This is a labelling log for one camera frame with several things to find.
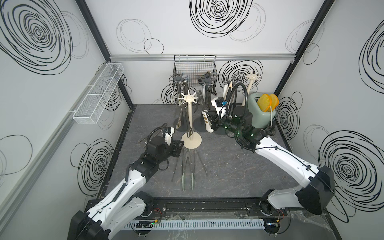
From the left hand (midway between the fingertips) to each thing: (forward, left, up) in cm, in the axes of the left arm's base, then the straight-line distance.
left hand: (181, 142), depth 77 cm
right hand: (+7, -12, +16) cm, 21 cm away
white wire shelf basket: (+10, +44, +14) cm, 47 cm away
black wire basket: (+47, -5, +15) cm, 50 cm away
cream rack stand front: (+12, -3, -19) cm, 23 cm away
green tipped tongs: (0, -3, -18) cm, 18 cm away
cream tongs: (+3, -13, +12) cm, 18 cm away
